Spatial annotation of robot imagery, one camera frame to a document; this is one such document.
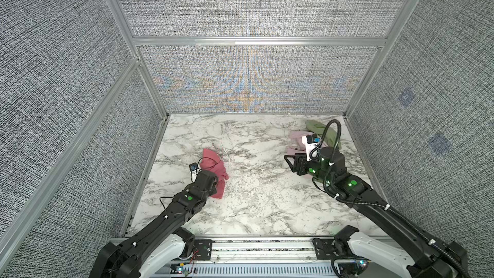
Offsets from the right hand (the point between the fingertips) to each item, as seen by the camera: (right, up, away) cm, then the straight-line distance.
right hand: (289, 154), depth 76 cm
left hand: (-33, -14, +10) cm, 37 cm away
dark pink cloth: (-33, -5, +11) cm, 35 cm away
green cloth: (+24, +6, +16) cm, 29 cm away
